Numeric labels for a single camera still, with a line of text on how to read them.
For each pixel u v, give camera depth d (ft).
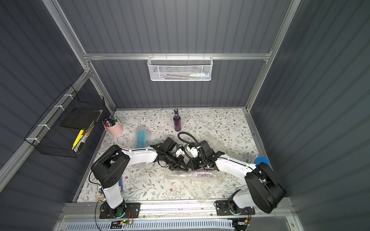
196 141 2.24
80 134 2.39
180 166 2.67
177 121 3.21
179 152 2.77
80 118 2.57
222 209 2.41
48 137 2.15
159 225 2.53
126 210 2.38
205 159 2.20
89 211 2.47
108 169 1.59
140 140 3.10
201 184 2.70
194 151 2.59
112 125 3.15
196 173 2.65
